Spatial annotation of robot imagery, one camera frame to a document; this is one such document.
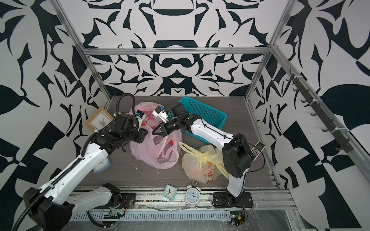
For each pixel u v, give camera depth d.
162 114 0.72
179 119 0.65
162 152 0.83
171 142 0.85
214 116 1.02
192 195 0.73
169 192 0.76
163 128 0.69
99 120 0.91
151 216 0.78
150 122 0.84
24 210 0.39
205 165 0.73
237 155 0.47
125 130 0.58
